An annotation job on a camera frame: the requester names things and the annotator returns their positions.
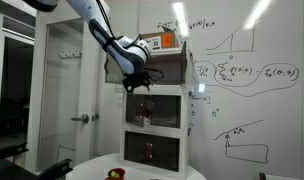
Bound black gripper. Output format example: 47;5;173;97
123;71;151;97

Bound compartment door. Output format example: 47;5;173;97
104;54;125;84
124;131;180;172
125;94;181;128

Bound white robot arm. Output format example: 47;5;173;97
66;0;151;94

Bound red items in cabinet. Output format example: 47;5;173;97
134;102;154;124

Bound white stacked cabinet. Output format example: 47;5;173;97
120;45;192;180

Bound cardboard box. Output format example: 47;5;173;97
141;27;178;50

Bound green object in mug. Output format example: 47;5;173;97
111;171;119;178

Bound round white table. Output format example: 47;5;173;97
65;152;208;180

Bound silver door handle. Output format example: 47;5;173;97
72;114;89;124

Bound wall whiteboard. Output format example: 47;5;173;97
139;0;304;180

